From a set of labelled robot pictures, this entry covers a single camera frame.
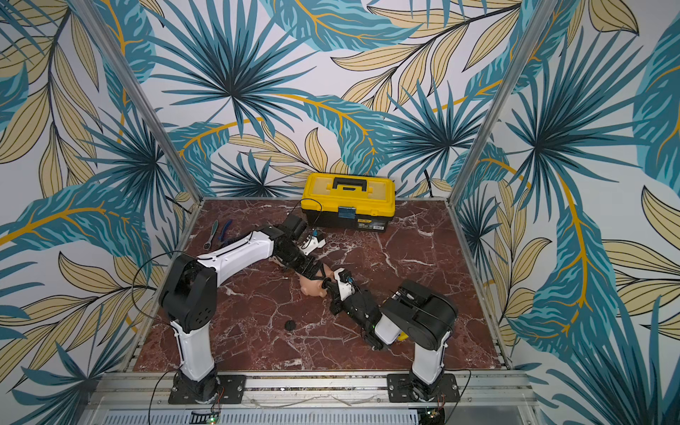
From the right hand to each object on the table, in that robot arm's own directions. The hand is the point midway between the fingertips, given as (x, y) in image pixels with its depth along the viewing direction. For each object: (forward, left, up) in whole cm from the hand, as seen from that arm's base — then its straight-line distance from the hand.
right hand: (328, 283), depth 88 cm
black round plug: (-11, +13, -7) cm, 18 cm away
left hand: (+3, +5, +2) cm, 6 cm away
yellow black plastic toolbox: (+27, -8, +11) cm, 30 cm away
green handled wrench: (+20, +47, -5) cm, 52 cm away
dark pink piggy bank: (-3, +5, +3) cm, 6 cm away
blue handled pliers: (+21, +42, -4) cm, 47 cm away
